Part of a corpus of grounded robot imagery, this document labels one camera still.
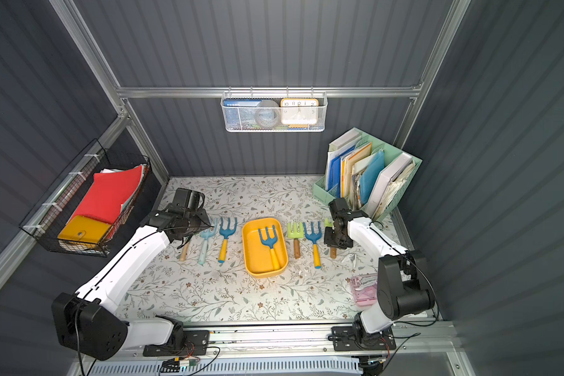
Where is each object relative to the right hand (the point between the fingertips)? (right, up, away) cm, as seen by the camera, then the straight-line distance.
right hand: (338, 242), depth 89 cm
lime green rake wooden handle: (-16, +2, +10) cm, 19 cm away
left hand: (-50, +10, -8) cm, 52 cm away
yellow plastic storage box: (-31, -6, +3) cm, 32 cm away
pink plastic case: (+9, -16, -5) cm, 19 cm away
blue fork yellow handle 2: (-46, +2, +10) cm, 47 cm away
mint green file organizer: (+24, +28, -1) cm, 37 cm away
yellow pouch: (-76, +8, -25) cm, 80 cm away
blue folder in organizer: (+1, +28, +9) cm, 30 cm away
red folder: (-74, +17, -22) cm, 79 cm away
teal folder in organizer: (+14, +25, +2) cm, 29 cm away
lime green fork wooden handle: (-2, +7, +9) cm, 11 cm away
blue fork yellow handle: (-27, -1, +7) cm, 28 cm away
